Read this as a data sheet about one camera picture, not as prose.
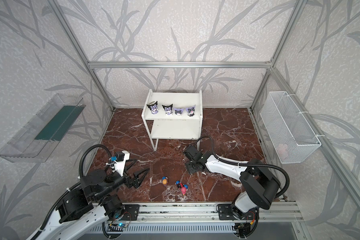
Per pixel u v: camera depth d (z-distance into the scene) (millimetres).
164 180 824
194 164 650
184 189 801
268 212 753
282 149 732
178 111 693
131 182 568
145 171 605
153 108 691
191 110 679
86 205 478
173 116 723
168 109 693
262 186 432
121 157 552
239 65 938
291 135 615
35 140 636
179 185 807
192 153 677
